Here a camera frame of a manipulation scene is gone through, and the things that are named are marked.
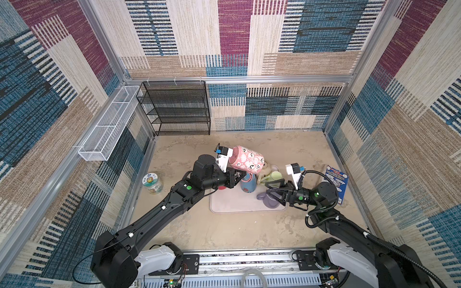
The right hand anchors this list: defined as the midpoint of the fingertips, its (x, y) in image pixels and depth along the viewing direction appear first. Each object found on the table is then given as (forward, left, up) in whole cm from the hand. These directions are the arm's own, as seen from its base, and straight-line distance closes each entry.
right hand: (268, 190), depth 70 cm
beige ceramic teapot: (+19, -4, -13) cm, 24 cm away
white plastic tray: (+7, +13, -23) cm, 27 cm away
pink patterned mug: (+7, +9, +11) cm, 16 cm away
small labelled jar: (+13, +53, -14) cm, 56 cm away
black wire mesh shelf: (+57, +44, -3) cm, 72 cm away
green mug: (+13, -6, -11) cm, 18 cm away
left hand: (+6, +8, +3) cm, 11 cm away
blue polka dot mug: (+12, +6, -15) cm, 20 cm away
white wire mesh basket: (+15, +65, +12) cm, 68 cm away
